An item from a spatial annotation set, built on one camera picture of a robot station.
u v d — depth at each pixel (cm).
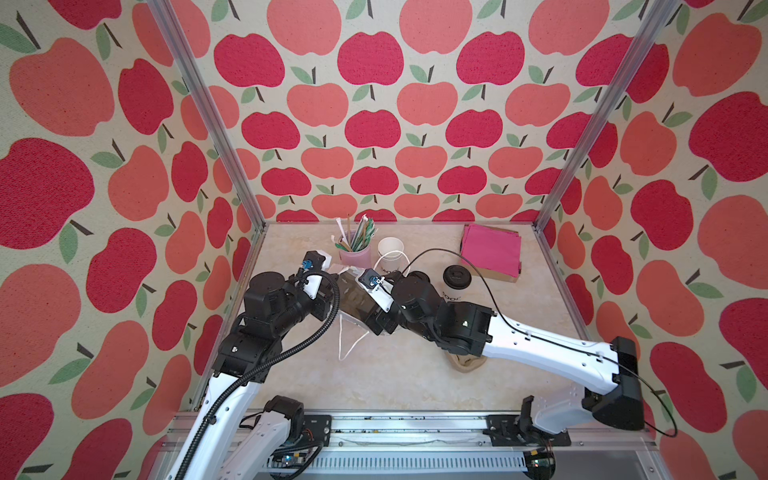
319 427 75
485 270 101
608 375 40
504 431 73
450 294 95
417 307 47
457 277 92
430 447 73
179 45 74
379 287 54
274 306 52
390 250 98
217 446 40
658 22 70
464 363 82
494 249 111
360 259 99
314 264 53
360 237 96
